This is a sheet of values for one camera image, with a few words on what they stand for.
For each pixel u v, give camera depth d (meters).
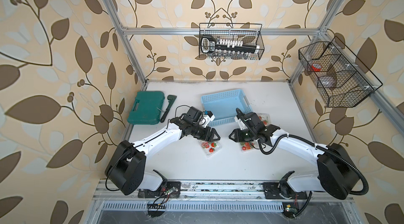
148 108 1.00
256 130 0.65
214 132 0.74
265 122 0.96
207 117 0.77
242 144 0.87
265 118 0.96
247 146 0.86
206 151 0.87
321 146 0.46
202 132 0.72
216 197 0.74
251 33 0.91
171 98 1.08
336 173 0.42
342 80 0.74
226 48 0.83
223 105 1.07
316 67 0.81
